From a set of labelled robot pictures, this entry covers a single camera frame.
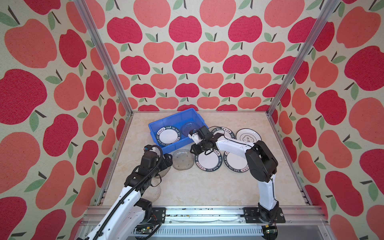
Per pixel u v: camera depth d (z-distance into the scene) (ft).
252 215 2.41
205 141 2.64
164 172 2.36
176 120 3.65
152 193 2.69
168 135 3.45
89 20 2.42
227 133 3.53
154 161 2.04
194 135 2.83
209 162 3.07
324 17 2.37
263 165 1.69
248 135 3.51
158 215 2.45
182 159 3.13
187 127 3.65
